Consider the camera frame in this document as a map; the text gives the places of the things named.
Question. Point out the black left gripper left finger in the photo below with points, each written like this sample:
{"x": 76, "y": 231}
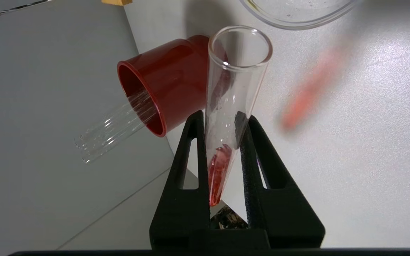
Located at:
{"x": 183, "y": 213}

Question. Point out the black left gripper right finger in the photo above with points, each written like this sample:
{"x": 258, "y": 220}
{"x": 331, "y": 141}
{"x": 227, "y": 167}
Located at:
{"x": 283, "y": 213}

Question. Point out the test tube with red pigment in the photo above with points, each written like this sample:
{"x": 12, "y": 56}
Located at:
{"x": 237, "y": 106}

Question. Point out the empty clear glass tube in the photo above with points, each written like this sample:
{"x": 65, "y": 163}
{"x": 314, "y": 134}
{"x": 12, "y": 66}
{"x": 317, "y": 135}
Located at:
{"x": 119, "y": 124}

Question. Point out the dark red plastic cup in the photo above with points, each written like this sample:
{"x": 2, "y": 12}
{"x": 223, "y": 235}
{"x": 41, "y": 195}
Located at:
{"x": 169, "y": 78}

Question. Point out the clear glass beaker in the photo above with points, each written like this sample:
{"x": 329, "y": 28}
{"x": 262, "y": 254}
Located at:
{"x": 297, "y": 16}

